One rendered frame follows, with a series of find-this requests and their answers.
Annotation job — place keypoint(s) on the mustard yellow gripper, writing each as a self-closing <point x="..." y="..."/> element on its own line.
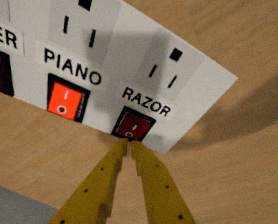
<point x="92" y="201"/>

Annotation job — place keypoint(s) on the white switch panel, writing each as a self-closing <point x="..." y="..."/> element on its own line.
<point x="105" y="64"/>

